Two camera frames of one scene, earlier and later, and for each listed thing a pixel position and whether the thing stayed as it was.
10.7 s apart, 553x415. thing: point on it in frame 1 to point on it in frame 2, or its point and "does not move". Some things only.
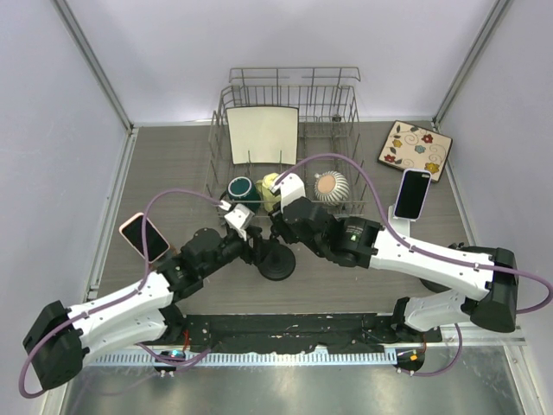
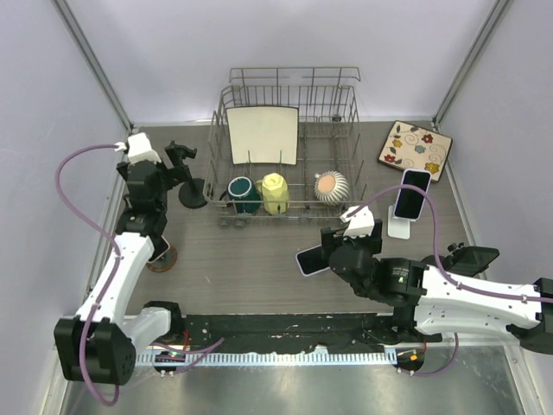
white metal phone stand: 402,225 does not move
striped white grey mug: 331,188 does not move
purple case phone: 412,194 does not move
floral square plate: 411,147 does not move
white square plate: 263,134 does not move
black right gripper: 292,237 to 333,238
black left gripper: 251,252 to 122,168
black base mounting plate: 297,333 does not move
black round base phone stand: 279,263 to 192,191
